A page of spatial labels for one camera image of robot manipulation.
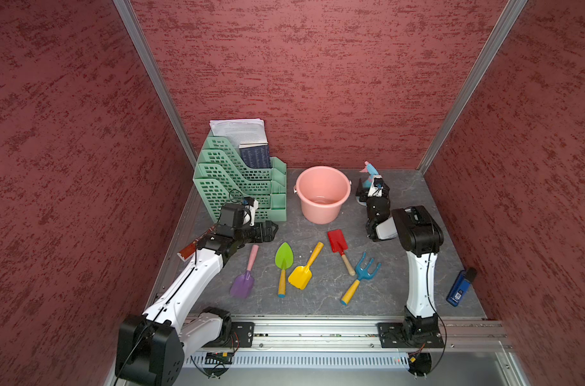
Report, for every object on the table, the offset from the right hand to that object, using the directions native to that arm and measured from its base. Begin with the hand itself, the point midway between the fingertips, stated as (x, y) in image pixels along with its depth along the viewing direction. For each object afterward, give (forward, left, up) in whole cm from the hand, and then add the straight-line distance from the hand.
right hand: (370, 180), depth 102 cm
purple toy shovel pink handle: (-40, +52, -9) cm, 67 cm away
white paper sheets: (+18, +56, +14) cm, 60 cm away
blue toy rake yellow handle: (-37, +8, -11) cm, 40 cm away
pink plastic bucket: (-3, +21, -3) cm, 21 cm away
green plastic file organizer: (-5, +62, +9) cm, 63 cm away
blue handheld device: (-44, -23, -8) cm, 50 cm away
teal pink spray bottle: (-1, +1, +7) cm, 7 cm away
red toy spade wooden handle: (-25, +15, -11) cm, 31 cm away
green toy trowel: (-31, +38, -10) cm, 50 cm away
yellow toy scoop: (-37, +31, -11) cm, 50 cm away
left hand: (-27, +43, +4) cm, 51 cm away
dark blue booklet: (+14, +51, +3) cm, 53 cm away
